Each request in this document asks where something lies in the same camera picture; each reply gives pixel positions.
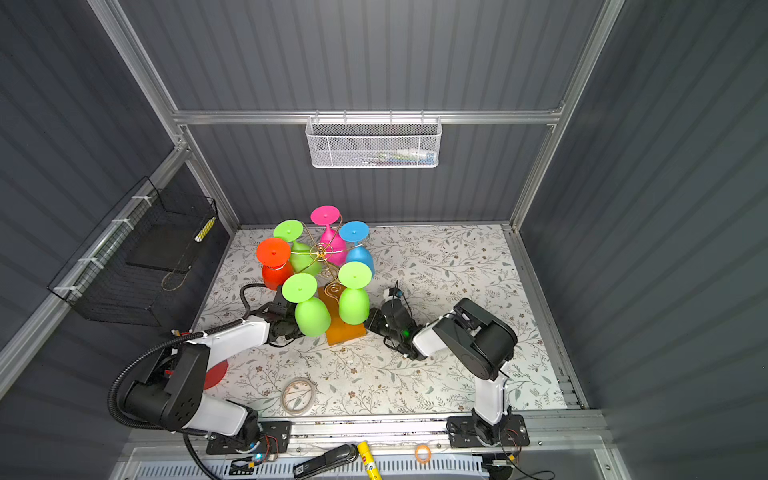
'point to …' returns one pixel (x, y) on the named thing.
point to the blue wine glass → (356, 232)
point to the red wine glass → (273, 254)
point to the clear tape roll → (298, 395)
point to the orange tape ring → (429, 456)
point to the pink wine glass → (328, 215)
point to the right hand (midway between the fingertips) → (364, 315)
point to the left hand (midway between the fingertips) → (321, 325)
